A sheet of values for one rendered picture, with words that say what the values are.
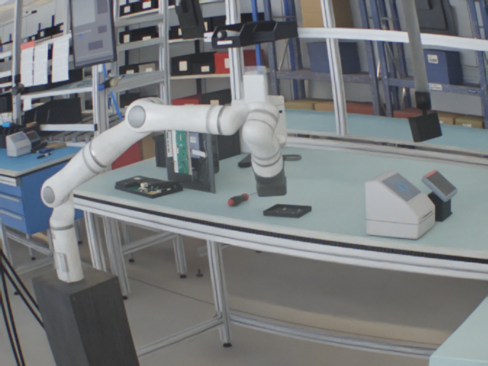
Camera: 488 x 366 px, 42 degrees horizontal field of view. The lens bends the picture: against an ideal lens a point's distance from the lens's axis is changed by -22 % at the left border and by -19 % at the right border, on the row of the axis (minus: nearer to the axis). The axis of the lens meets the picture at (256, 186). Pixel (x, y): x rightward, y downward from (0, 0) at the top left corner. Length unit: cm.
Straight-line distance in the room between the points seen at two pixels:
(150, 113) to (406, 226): 69
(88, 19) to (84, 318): 204
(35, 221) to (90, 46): 103
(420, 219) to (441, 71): 413
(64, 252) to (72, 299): 17
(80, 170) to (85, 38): 185
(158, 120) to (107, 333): 73
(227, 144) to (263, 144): 125
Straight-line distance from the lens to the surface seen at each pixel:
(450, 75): 595
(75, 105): 483
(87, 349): 218
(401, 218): 186
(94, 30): 377
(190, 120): 183
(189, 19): 509
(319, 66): 666
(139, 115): 188
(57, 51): 447
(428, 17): 396
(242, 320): 356
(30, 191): 395
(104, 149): 199
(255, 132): 175
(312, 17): 662
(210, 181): 248
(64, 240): 217
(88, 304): 215
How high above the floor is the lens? 158
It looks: 13 degrees down
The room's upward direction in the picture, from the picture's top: 5 degrees counter-clockwise
